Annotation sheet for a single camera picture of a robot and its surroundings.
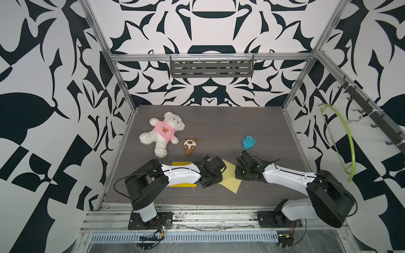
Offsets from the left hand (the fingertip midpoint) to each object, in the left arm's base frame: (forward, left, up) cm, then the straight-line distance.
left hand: (221, 176), depth 86 cm
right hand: (+3, -9, -2) cm, 9 cm away
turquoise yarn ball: (+20, -19, +1) cm, 28 cm away
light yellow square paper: (-1, -5, -4) cm, 6 cm away
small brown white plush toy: (+19, +17, +1) cm, 26 cm away
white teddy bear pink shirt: (+26, +32, +7) cm, 42 cm away
